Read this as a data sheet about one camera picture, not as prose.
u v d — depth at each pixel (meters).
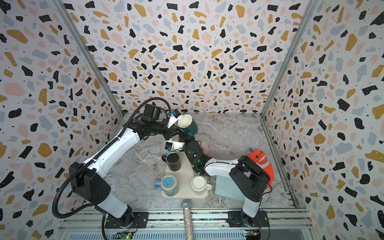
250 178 0.47
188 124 0.74
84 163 0.44
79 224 0.74
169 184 0.75
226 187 0.84
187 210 0.75
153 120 0.64
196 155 0.63
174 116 0.68
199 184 0.78
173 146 0.71
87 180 0.41
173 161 0.85
